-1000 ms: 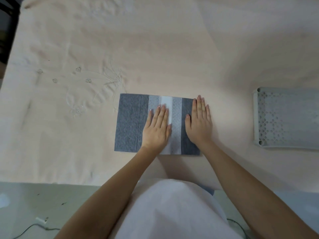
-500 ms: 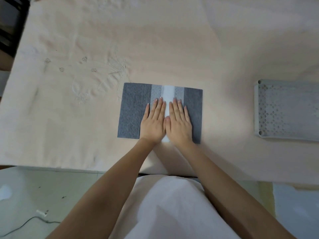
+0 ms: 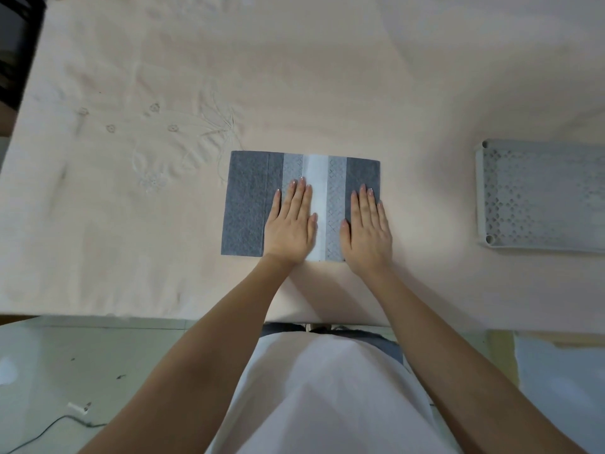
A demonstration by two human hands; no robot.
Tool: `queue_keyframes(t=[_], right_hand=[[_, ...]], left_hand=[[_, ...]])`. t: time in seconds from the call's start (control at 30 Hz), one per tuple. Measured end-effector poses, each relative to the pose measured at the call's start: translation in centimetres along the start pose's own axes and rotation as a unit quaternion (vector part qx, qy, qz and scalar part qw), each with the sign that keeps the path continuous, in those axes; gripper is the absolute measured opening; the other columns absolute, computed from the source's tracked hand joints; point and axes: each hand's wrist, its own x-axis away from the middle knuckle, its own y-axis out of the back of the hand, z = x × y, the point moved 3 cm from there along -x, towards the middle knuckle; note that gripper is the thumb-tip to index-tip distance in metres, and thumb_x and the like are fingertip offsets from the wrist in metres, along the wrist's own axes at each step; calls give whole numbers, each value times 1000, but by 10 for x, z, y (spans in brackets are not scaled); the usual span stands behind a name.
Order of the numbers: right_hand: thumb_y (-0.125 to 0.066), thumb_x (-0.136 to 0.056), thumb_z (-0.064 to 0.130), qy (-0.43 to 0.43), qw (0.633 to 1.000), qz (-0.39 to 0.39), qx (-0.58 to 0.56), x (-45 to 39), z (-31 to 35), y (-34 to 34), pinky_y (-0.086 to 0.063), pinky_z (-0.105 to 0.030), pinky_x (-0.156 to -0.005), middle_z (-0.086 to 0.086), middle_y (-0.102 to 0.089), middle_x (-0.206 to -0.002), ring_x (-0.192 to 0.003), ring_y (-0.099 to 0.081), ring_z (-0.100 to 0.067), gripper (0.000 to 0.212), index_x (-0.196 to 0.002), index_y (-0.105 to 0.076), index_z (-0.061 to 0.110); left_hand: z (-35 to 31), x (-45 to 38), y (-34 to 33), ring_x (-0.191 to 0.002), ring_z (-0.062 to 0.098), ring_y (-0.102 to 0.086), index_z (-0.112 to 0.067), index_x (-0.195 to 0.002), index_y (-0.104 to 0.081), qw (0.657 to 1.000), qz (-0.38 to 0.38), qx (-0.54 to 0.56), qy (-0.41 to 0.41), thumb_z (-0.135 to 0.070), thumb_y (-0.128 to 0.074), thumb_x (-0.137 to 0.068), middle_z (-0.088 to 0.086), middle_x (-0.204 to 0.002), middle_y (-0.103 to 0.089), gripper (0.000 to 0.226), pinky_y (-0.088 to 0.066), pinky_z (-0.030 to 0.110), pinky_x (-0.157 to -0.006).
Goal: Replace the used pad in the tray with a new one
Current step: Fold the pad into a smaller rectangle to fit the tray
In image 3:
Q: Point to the person's white shirt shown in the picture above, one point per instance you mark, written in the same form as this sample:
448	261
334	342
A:
321	401

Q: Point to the person's blue jeans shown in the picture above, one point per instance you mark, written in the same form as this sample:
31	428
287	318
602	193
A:
387	347

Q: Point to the person's right forearm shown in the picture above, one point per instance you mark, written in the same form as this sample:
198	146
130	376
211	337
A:
449	359

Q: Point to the pink tablecloth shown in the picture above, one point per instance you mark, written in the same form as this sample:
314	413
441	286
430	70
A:
331	89

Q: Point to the grey and white absorbent pad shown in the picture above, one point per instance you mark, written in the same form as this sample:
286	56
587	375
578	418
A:
246	203

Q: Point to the person's right hand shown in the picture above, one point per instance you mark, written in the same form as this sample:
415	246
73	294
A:
368	236

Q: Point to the person's left forearm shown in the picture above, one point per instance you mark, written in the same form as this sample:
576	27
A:
203	354

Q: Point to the person's left hand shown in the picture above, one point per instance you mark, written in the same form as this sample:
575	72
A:
290	226

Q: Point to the small white plug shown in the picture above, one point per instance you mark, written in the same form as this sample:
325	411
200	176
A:
78	407

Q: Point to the white folding table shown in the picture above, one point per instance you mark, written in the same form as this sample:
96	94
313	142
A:
19	66

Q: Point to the beige plastic tray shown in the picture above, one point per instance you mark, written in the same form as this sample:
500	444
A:
543	198

